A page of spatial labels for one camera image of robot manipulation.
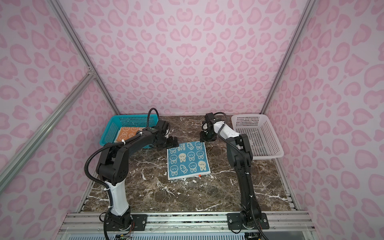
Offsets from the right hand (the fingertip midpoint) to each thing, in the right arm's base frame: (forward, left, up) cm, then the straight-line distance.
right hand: (204, 138), depth 103 cm
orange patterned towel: (+2, +55, +3) cm, 55 cm away
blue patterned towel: (-16, +11, -2) cm, 19 cm away
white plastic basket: (0, -41, -2) cm, 41 cm away
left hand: (-7, +20, +4) cm, 21 cm away
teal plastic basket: (+1, +64, +5) cm, 64 cm away
